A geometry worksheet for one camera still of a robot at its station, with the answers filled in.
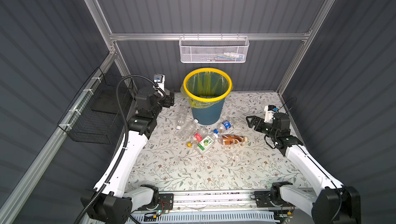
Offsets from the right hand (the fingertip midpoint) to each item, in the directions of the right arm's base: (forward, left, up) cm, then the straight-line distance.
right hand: (254, 120), depth 83 cm
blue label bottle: (+5, +15, -13) cm, 21 cm away
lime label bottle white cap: (-7, +26, -13) cm, 30 cm away
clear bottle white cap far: (+13, +43, -14) cm, 47 cm away
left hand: (+4, +45, +21) cm, 50 cm away
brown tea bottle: (-5, +13, -12) cm, 18 cm away
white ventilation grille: (-41, -2, -18) cm, 45 cm away
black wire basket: (-6, +79, +12) cm, 80 cm away
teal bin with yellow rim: (+11, +23, -11) cm, 28 cm away
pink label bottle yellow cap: (-3, +31, -12) cm, 33 cm away
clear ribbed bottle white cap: (+3, +38, -16) cm, 41 cm away
